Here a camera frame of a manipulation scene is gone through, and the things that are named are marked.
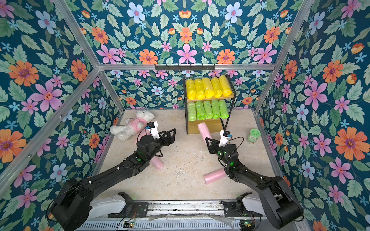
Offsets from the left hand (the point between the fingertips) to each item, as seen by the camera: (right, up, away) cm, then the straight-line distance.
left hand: (173, 130), depth 78 cm
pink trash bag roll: (+18, -1, +6) cm, 19 cm away
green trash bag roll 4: (+25, +13, +13) cm, 31 cm away
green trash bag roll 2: (+16, +11, +11) cm, 22 cm away
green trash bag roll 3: (+21, +13, +13) cm, 28 cm away
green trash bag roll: (+10, +11, +12) cm, 19 cm away
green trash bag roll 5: (+30, +11, +12) cm, 35 cm away
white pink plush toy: (-35, -2, +18) cm, 39 cm away
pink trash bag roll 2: (+24, -27, +4) cm, 36 cm away
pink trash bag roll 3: (-12, 0, -10) cm, 16 cm away
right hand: (+20, -5, +4) cm, 21 cm away
